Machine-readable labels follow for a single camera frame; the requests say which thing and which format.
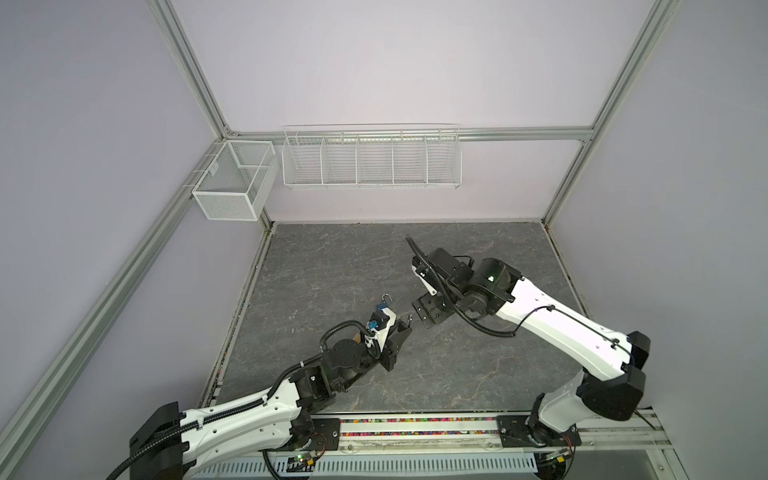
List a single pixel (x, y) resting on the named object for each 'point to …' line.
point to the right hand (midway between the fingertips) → (432, 303)
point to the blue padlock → (384, 305)
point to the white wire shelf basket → (373, 156)
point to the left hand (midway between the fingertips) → (405, 329)
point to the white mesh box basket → (240, 180)
